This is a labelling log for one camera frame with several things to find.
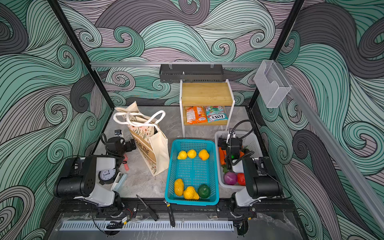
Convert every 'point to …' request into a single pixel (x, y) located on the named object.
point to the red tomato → (241, 179)
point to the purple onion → (230, 178)
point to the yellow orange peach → (203, 154)
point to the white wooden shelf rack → (207, 92)
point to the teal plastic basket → (192, 175)
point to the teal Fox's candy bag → (216, 113)
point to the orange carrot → (222, 153)
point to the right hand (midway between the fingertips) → (230, 136)
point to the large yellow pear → (190, 193)
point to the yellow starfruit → (179, 187)
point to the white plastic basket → (250, 144)
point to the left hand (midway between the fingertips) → (127, 139)
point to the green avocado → (204, 191)
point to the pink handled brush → (122, 177)
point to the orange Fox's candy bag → (196, 114)
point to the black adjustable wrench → (172, 220)
